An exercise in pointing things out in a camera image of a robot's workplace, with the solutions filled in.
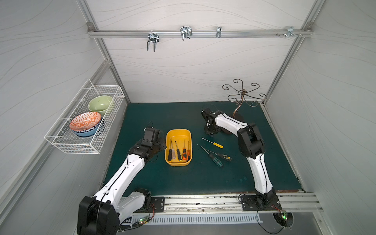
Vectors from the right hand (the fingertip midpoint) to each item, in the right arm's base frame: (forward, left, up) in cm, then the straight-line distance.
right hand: (210, 131), depth 102 cm
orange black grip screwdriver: (-18, +17, +1) cm, 25 cm away
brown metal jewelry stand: (+4, -20, +28) cm, 35 cm away
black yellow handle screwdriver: (-21, +26, +1) cm, 33 cm away
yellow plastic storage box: (-17, +21, +1) cm, 27 cm away
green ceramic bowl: (-8, +59, +34) cm, 69 cm away
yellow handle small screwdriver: (-10, -2, 0) cm, 10 cm away
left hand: (-17, +29, +12) cm, 36 cm away
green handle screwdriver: (-22, -3, +1) cm, 23 cm away
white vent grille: (-51, +8, -1) cm, 52 cm away
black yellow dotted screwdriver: (-18, -6, 0) cm, 19 cm away
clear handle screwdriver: (-19, +24, 0) cm, 31 cm away
